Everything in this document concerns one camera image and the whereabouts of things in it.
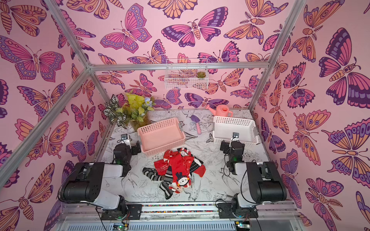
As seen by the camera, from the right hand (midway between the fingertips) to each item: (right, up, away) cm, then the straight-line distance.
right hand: (233, 141), depth 93 cm
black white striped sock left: (-50, -18, -10) cm, 54 cm away
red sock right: (-22, -17, -7) cm, 28 cm away
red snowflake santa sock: (-29, -11, -8) cm, 32 cm away
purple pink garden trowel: (-22, +15, +21) cm, 34 cm away
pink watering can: (-5, +21, +13) cm, 25 cm away
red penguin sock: (-34, -15, -13) cm, 39 cm away
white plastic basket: (-2, +9, +16) cm, 18 cm away
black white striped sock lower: (-42, -23, -14) cm, 50 cm away
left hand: (-66, 0, +1) cm, 66 cm away
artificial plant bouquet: (-63, +20, -2) cm, 66 cm away
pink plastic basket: (-47, +2, +12) cm, 49 cm away
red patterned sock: (-46, -15, -7) cm, 48 cm away
